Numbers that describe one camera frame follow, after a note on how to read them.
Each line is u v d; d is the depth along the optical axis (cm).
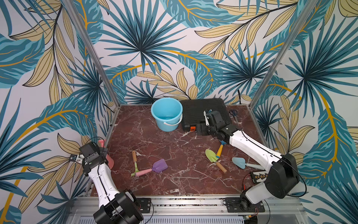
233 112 114
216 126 63
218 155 90
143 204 74
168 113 117
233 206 73
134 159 88
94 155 58
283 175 42
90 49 83
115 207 42
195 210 73
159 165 88
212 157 91
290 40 80
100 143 85
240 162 88
